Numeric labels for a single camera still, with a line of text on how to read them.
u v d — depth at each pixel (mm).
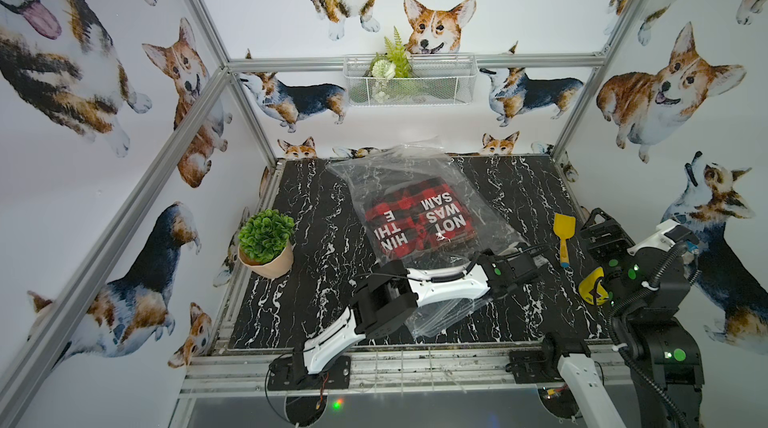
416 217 926
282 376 726
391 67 817
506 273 642
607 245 531
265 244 813
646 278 399
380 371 750
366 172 1173
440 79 924
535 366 729
